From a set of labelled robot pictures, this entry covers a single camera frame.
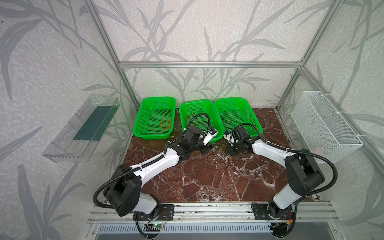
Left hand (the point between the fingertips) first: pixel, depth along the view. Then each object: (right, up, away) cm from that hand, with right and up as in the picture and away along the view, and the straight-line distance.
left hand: (213, 136), depth 81 cm
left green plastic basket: (-41, +10, +27) cm, 50 cm away
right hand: (+11, -7, +12) cm, 17 cm away
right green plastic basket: (+17, +15, +31) cm, 38 cm away
